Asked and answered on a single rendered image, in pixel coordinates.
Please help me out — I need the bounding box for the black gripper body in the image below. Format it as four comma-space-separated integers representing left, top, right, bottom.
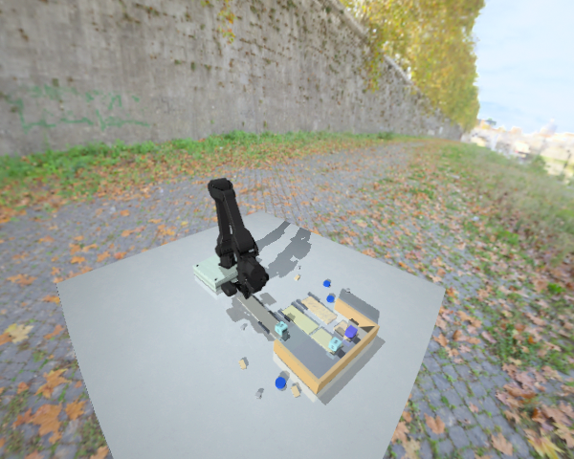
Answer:
221, 267, 269, 296

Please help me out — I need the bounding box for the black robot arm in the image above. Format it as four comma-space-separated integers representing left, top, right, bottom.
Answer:
207, 178, 266, 294

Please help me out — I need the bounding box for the light blue labelled cube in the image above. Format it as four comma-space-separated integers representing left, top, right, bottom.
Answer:
275, 321, 288, 335

